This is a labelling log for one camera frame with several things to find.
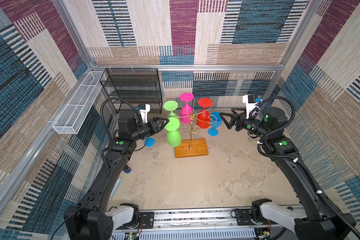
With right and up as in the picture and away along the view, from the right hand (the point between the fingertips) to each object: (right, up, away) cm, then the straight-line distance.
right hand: (226, 114), depth 67 cm
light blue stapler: (-55, -38, +16) cm, 69 cm away
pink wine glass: (-16, +2, +19) cm, 25 cm away
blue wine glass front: (-41, -17, +36) cm, 57 cm away
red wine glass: (-8, -1, +15) cm, 17 cm away
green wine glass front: (-23, -11, +9) cm, 27 cm away
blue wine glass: (-4, -3, +4) cm, 6 cm away
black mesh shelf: (-51, +23, +42) cm, 70 cm away
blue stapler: (-51, -30, +21) cm, 63 cm away
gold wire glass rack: (-14, -7, +13) cm, 20 cm away
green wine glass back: (-25, +5, +11) cm, 28 cm away
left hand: (-26, -3, +3) cm, 26 cm away
